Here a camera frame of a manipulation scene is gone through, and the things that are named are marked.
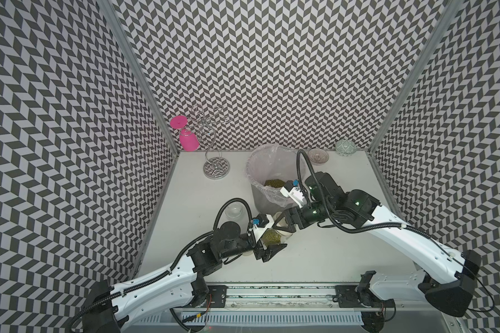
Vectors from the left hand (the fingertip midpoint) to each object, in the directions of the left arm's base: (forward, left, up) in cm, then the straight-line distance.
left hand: (277, 234), depth 68 cm
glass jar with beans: (-3, +2, +7) cm, 8 cm away
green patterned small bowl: (+57, -42, -16) cm, 73 cm away
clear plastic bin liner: (+30, +1, +2) cm, 30 cm away
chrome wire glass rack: (+35, +26, -7) cm, 44 cm away
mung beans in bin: (+25, -1, -6) cm, 26 cm away
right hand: (0, -1, +5) cm, 5 cm away
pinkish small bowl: (+50, -26, -16) cm, 59 cm away
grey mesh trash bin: (+13, +2, +1) cm, 13 cm away
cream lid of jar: (-1, -1, +11) cm, 11 cm away
